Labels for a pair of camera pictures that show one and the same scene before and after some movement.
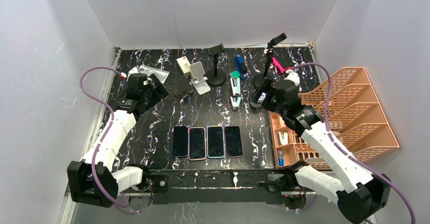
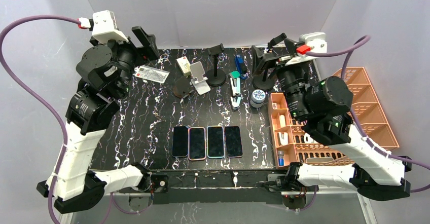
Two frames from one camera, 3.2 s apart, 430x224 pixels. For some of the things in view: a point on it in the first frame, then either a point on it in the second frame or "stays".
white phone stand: [199, 81] stays
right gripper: [265, 86] → [291, 46]
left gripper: [159, 92] → [143, 53]
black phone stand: [215, 77] stays
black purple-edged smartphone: [233, 142] stays
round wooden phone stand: [182, 87] stays
